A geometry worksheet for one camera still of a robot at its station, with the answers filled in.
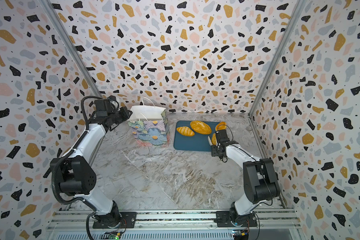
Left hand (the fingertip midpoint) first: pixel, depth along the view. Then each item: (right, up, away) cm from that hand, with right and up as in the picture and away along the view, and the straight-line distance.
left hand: (131, 108), depth 85 cm
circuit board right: (+58, -62, -14) cm, 86 cm away
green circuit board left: (-4, -62, -15) cm, 63 cm away
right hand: (+50, -23, +9) cm, 56 cm away
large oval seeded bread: (+41, -11, +21) cm, 47 cm away
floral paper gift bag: (+10, -10, 0) cm, 14 cm away
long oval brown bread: (+50, -20, +15) cm, 55 cm away
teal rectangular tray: (+40, -21, +19) cm, 49 cm away
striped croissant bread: (+30, -14, +21) cm, 39 cm away
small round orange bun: (+57, -10, +25) cm, 63 cm away
